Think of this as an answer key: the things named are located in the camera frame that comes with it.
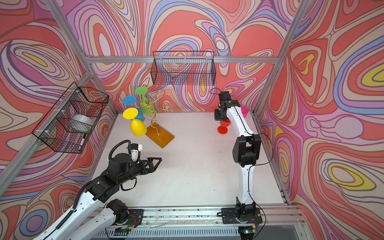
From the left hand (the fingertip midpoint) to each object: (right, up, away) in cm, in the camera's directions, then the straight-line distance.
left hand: (157, 160), depth 73 cm
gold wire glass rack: (-7, +23, +17) cm, 29 cm away
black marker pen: (-38, +12, +2) cm, 40 cm away
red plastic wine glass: (+40, +15, +35) cm, 55 cm away
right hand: (+37, +21, +24) cm, 49 cm away
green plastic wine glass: (-8, +28, +10) cm, 31 cm away
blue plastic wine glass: (-17, +31, +7) cm, 36 cm away
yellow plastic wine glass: (-12, +16, +7) cm, 22 cm away
